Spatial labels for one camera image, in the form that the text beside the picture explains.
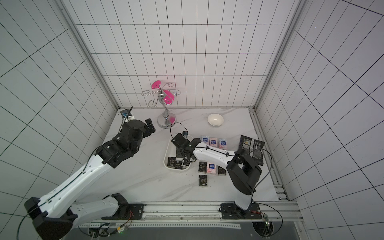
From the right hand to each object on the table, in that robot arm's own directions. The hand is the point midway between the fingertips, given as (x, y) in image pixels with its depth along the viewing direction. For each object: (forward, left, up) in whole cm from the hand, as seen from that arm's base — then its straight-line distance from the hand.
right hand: (176, 154), depth 87 cm
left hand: (+3, +15, +23) cm, 28 cm away
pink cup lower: (+26, +6, +21) cm, 34 cm away
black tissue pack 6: (-3, -6, -3) cm, 7 cm away
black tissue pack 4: (-13, -16, -5) cm, 21 cm away
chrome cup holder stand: (+30, +12, -5) cm, 33 cm away
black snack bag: (+13, -44, -6) cm, 46 cm away
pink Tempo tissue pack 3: (+11, -29, -4) cm, 31 cm away
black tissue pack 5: (-4, -1, -5) cm, 7 cm away
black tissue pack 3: (-7, -27, -6) cm, 28 cm away
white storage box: (+3, +5, -6) cm, 9 cm away
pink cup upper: (+37, +16, +23) cm, 46 cm away
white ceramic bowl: (+32, -25, -4) cm, 41 cm away
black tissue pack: (+16, -11, -9) cm, 21 cm away
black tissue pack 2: (-5, -16, -4) cm, 17 cm away
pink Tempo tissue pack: (+14, -17, -4) cm, 22 cm away
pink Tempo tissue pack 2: (+13, -22, -5) cm, 26 cm away
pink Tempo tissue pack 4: (-6, -21, -4) cm, 22 cm away
